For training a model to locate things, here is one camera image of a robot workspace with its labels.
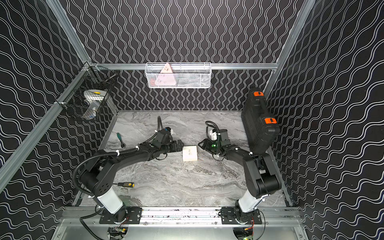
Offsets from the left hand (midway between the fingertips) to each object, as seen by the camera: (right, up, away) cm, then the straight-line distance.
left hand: (178, 142), depth 91 cm
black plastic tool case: (+46, +9, -10) cm, 48 cm away
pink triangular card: (-7, +39, -2) cm, 40 cm away
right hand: (+14, -1, +2) cm, 14 cm away
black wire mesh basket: (-55, +41, +4) cm, 69 cm away
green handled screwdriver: (-38, -2, +8) cm, 39 cm away
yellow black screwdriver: (-28, -22, -9) cm, 37 cm away
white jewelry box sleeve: (+7, -7, +3) cm, 10 cm away
